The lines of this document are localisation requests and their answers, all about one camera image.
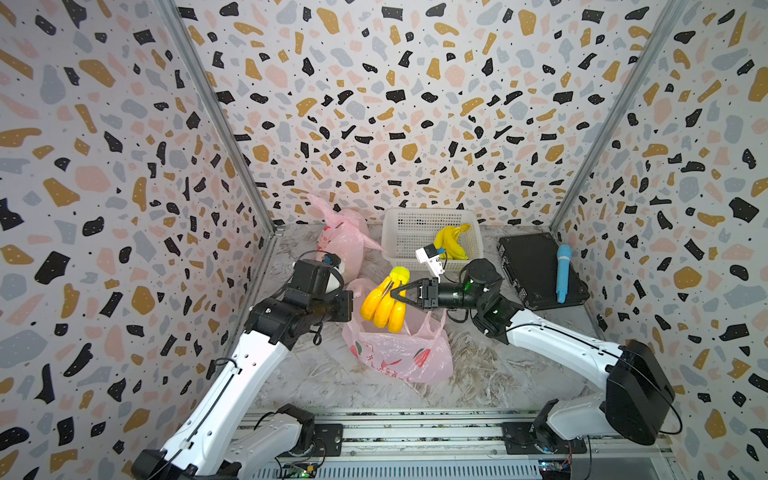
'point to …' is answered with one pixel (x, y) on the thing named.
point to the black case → (532, 260)
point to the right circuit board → (555, 469)
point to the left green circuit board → (299, 471)
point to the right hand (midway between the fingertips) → (397, 298)
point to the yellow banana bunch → (386, 310)
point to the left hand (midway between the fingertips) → (355, 299)
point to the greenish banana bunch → (448, 238)
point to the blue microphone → (563, 273)
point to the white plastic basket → (406, 230)
